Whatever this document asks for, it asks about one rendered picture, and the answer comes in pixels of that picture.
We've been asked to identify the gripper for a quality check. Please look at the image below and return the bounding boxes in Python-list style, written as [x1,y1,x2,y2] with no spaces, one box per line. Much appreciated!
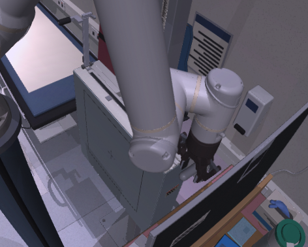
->
[188,131,222,184]

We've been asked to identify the black grid panel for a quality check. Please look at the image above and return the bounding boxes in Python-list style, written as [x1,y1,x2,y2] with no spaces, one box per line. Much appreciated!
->
[148,93,308,247]

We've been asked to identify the wooden rack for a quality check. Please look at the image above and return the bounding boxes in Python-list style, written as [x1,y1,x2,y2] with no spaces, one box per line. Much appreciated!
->
[193,173,273,247]

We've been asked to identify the grey bucky box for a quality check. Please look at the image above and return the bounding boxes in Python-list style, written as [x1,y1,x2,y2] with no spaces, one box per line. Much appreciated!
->
[72,59,182,233]

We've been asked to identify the grey latch bar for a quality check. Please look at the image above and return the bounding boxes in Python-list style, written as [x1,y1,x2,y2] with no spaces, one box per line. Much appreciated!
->
[80,14,97,71]

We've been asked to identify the blue patient table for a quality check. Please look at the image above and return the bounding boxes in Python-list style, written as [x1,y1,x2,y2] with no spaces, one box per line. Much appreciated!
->
[0,0,99,131]

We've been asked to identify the teal square box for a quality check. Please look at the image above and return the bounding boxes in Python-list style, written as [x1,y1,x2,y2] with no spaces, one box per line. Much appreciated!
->
[226,216,258,243]

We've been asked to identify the blue box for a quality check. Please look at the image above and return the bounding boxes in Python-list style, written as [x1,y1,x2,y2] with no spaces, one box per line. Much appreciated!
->
[215,234,238,247]

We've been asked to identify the blue glove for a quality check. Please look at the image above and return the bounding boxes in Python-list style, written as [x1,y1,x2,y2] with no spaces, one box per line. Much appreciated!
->
[269,199,292,219]

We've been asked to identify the grey tray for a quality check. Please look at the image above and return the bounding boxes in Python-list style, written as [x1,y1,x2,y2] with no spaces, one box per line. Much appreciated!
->
[256,188,305,225]

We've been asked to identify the green round lid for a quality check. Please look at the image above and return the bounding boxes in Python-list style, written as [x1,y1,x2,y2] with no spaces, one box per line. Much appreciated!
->
[275,218,306,244]

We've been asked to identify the dark red panel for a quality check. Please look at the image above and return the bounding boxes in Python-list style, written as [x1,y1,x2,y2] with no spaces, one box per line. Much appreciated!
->
[97,25,117,76]

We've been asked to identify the grey lever handle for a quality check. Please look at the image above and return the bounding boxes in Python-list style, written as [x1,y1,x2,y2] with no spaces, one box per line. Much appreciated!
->
[179,164,199,182]

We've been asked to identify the white wall control box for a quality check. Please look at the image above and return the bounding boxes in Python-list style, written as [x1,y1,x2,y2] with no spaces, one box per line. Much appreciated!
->
[232,84,275,138]

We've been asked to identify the grey cable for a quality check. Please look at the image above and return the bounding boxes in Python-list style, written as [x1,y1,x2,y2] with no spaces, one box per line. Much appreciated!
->
[271,156,308,176]

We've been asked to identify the white blue wall poster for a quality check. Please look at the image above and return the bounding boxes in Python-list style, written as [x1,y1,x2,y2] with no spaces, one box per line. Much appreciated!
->
[187,12,234,77]

